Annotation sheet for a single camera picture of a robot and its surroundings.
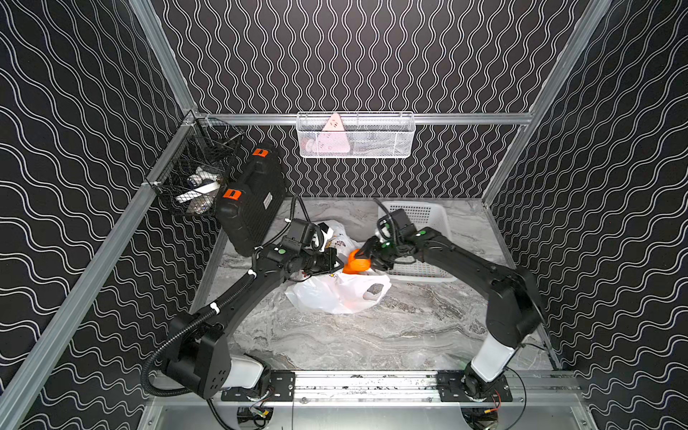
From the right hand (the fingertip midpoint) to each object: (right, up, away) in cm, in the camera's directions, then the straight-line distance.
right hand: (358, 257), depth 85 cm
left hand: (-4, 0, -6) cm, 8 cm away
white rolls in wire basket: (-49, +23, -1) cm, 54 cm away
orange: (-1, -2, -1) cm, 3 cm away
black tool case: (-36, +15, +3) cm, 39 cm away
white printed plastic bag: (-6, -11, -1) cm, 13 cm away
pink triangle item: (-8, +39, +4) cm, 40 cm away
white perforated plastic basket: (+31, +15, +24) cm, 42 cm away
